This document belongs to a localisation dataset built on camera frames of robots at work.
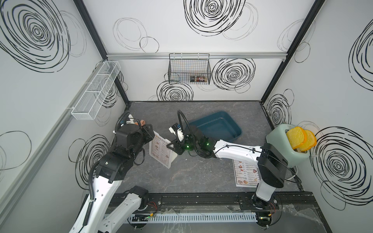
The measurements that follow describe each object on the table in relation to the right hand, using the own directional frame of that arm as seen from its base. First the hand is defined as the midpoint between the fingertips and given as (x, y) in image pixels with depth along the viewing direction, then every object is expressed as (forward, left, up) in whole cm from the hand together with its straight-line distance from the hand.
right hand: (167, 146), depth 75 cm
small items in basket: (+39, -13, +14) cm, 43 cm away
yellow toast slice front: (+7, -69, 0) cm, 70 cm away
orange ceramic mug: (+23, +22, -12) cm, 34 cm away
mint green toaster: (+9, -62, -5) cm, 63 cm away
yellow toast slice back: (+3, -74, +1) cm, 74 cm away
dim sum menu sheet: (+1, +5, -7) cm, 9 cm away
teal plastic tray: (+29, -34, -21) cm, 49 cm away
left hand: (+3, +7, +14) cm, 16 cm away
